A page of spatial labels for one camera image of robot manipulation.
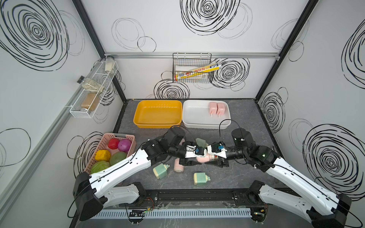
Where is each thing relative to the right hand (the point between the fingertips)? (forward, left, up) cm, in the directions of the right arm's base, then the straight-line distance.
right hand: (206, 155), depth 65 cm
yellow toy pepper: (+5, +59, -16) cm, 61 cm away
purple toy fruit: (+12, +48, -16) cm, 52 cm away
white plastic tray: (+41, +3, -22) cm, 47 cm away
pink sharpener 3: (-2, 0, +2) cm, 3 cm away
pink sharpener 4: (-1, +14, -16) cm, 21 cm away
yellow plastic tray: (+42, +33, -23) cm, 58 cm away
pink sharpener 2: (+43, -15, -17) cm, 49 cm away
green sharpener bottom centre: (-6, +2, -16) cm, 17 cm away
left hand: (+1, +3, -1) cm, 3 cm away
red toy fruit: (+14, +56, -17) cm, 60 cm away
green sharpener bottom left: (-3, +23, -16) cm, 28 cm away
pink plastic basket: (+13, +62, -18) cm, 66 cm away
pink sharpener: (+44, -10, -17) cm, 48 cm away
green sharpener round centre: (+15, 0, -17) cm, 22 cm away
